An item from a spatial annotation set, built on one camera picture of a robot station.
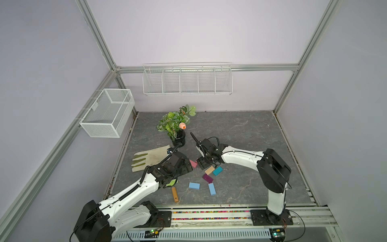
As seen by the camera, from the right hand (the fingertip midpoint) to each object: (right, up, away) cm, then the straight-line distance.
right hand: (203, 159), depth 91 cm
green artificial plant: (-16, +23, -13) cm, 31 cm away
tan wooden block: (+4, -5, -3) cm, 7 cm away
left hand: (-10, -2, -10) cm, 15 cm away
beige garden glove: (-39, -1, +3) cm, 39 cm away
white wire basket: (-54, +27, -7) cm, 60 cm away
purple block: (+2, -10, -5) cm, 11 cm away
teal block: (+8, -6, -2) cm, 11 cm away
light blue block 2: (+5, -14, -9) cm, 17 cm away
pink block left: (-5, -3, -1) cm, 6 cm away
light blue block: (-5, -13, -6) cm, 16 cm away
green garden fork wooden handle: (-16, -16, -11) cm, 25 cm away
